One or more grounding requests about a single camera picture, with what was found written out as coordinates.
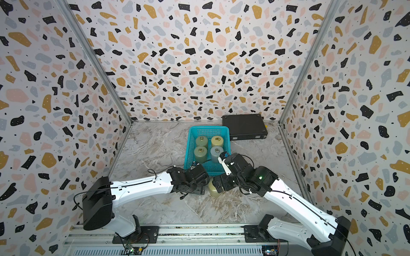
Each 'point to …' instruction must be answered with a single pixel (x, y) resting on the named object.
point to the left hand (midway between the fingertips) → (201, 187)
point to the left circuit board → (133, 250)
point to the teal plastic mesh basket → (223, 132)
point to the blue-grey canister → (215, 152)
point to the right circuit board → (269, 250)
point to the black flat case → (245, 126)
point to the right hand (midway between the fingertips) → (220, 179)
